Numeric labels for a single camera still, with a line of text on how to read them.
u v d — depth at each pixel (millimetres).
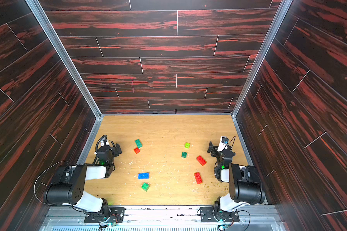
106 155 719
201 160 930
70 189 452
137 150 984
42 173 454
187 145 995
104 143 789
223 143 772
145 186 803
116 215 731
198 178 848
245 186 448
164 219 731
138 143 1015
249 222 685
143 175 862
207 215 734
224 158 689
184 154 957
